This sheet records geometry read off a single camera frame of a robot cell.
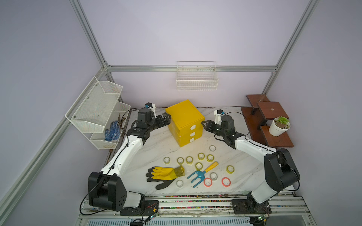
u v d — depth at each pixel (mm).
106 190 404
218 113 813
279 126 796
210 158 922
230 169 870
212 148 963
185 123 837
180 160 910
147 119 621
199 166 882
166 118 730
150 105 723
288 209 748
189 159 913
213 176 839
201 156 930
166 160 910
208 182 819
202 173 855
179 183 819
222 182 819
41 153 514
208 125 800
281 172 457
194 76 981
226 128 690
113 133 874
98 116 771
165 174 827
